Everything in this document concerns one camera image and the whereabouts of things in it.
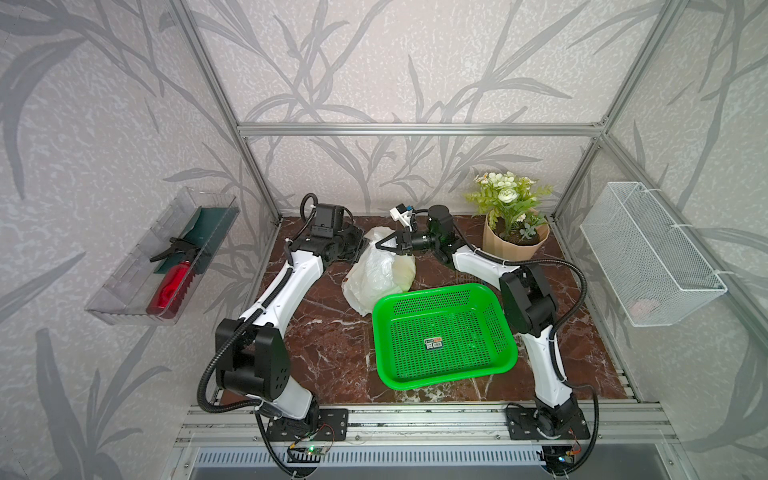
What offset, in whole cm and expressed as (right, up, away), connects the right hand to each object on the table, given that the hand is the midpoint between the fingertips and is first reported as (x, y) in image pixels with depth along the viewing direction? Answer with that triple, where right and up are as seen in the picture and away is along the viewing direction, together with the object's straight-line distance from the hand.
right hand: (377, 248), depth 83 cm
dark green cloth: (-37, +4, -15) cm, 40 cm away
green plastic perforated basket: (+18, -27, +6) cm, 33 cm away
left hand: (-1, +4, +1) cm, 4 cm away
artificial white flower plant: (+38, +14, +2) cm, 40 cm away
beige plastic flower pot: (+39, -1, +10) cm, 40 cm away
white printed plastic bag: (-1, -7, -2) cm, 8 cm away
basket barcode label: (+16, -28, +4) cm, 33 cm away
